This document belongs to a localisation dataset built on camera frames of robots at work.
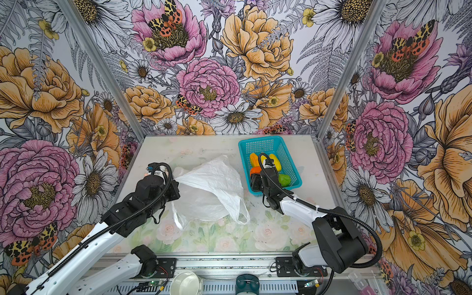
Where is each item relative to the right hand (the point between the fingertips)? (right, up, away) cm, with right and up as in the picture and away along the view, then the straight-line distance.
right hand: (255, 180), depth 90 cm
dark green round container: (-5, -32, -26) cm, 42 cm away
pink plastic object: (+38, -36, -21) cm, 56 cm away
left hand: (-32, -1, -16) cm, 36 cm away
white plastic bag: (-19, -2, -16) cm, 25 cm away
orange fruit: (0, +5, -4) cm, 6 cm away
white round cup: (-27, -37, -19) cm, 50 cm away
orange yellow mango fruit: (+1, +9, +15) cm, 17 cm away
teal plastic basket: (+13, +18, +21) cm, 30 cm away
